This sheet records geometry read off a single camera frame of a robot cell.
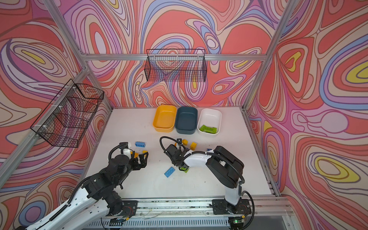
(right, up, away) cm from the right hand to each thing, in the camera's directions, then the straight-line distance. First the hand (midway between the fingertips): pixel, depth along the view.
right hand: (180, 158), depth 93 cm
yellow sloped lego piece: (-20, +7, -11) cm, 24 cm away
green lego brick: (+20, +19, +9) cm, 29 cm away
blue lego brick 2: (-6, -6, -7) cm, 11 cm away
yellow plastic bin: (-13, +27, +18) cm, 35 cm away
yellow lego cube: (+3, +10, +5) cm, 12 cm away
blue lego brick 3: (+19, +6, +1) cm, 20 cm away
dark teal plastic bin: (+4, +25, +15) cm, 30 cm away
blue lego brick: (-26, +9, +3) cm, 28 cm away
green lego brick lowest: (+4, -5, -9) cm, 11 cm away
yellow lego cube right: (+9, +8, +2) cm, 12 cm away
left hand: (-19, +7, -18) cm, 27 cm away
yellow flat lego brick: (-19, +10, -30) cm, 37 cm away
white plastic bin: (+24, +28, +19) cm, 41 cm away
